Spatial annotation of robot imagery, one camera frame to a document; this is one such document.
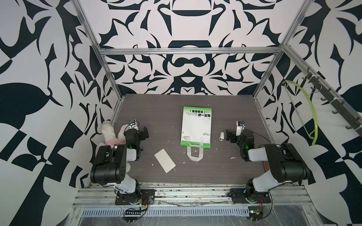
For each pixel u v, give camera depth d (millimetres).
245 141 739
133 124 809
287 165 453
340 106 543
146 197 742
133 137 713
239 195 743
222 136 939
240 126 825
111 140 851
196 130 939
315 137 663
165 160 873
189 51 924
